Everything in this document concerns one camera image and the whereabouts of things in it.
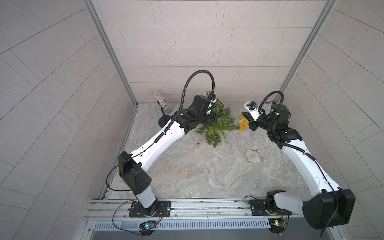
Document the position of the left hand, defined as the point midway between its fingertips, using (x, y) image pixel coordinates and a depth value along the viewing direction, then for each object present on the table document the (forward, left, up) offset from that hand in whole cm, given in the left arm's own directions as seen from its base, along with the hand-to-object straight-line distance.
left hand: (212, 112), depth 77 cm
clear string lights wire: (-1, -21, -26) cm, 34 cm away
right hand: (0, -16, +1) cm, 16 cm away
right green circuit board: (-45, -30, -26) cm, 60 cm away
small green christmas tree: (-6, -5, -1) cm, 8 cm away
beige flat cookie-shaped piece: (-13, -25, -24) cm, 37 cm away
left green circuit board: (-46, +29, -24) cm, 59 cm away
